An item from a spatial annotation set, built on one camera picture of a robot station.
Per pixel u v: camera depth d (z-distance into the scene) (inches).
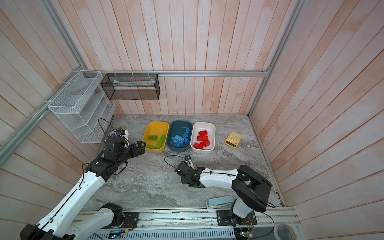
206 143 39.7
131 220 28.9
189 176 26.1
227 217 28.8
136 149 26.7
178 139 38.9
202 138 39.7
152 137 40.9
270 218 26.4
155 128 43.6
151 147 38.6
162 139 41.5
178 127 43.7
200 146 37.9
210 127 42.6
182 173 26.1
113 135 41.4
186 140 39.7
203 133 42.2
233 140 41.0
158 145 39.7
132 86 41.4
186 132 42.1
